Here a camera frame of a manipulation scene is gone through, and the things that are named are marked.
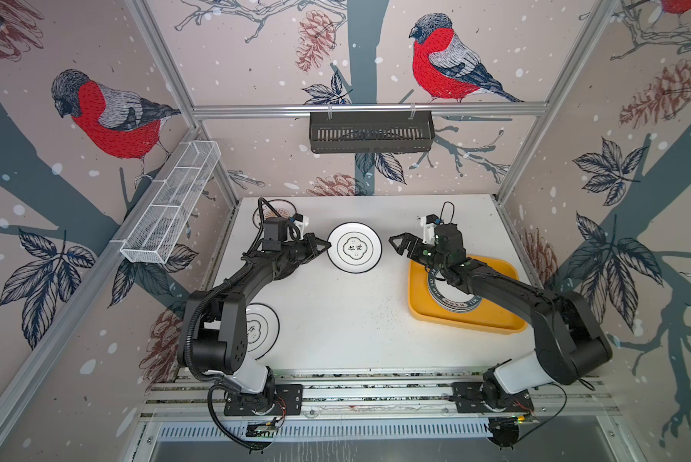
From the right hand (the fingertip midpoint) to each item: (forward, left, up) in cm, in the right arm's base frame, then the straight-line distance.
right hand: (396, 245), depth 87 cm
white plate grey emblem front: (-23, +41, -14) cm, 49 cm away
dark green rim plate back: (-10, -17, -11) cm, 23 cm away
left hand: (-2, +21, +3) cm, 21 cm away
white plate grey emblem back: (0, +13, -2) cm, 13 cm away
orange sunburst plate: (+28, +46, -13) cm, 55 cm away
